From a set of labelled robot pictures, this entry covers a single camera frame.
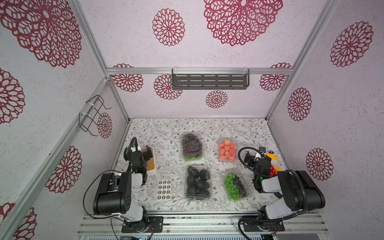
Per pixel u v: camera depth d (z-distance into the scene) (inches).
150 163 35.4
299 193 17.7
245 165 28.7
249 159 33.0
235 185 32.1
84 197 16.9
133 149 30.9
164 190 33.6
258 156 31.8
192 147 37.6
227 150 38.2
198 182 31.4
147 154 33.5
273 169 34.4
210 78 37.3
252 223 28.7
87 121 30.0
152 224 28.7
